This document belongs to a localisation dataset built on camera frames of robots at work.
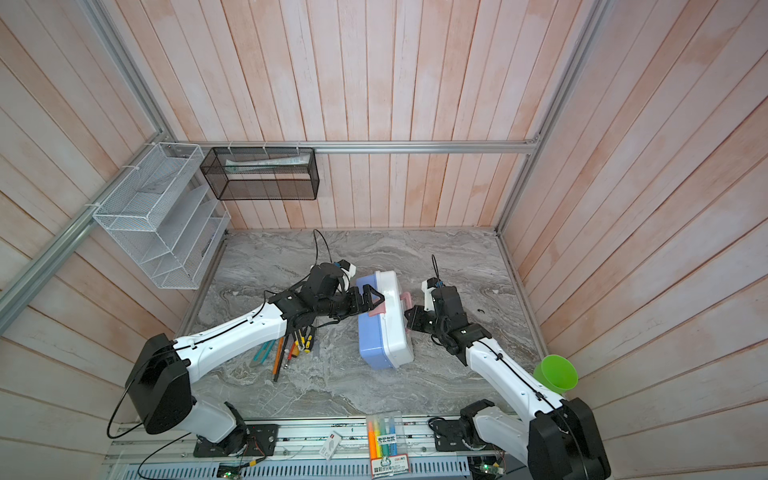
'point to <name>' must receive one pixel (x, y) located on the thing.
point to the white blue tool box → (384, 340)
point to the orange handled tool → (278, 357)
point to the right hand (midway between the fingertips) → (405, 311)
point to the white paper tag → (330, 446)
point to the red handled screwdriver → (290, 352)
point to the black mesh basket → (262, 173)
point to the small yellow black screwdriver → (309, 340)
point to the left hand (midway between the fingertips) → (374, 309)
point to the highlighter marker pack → (387, 444)
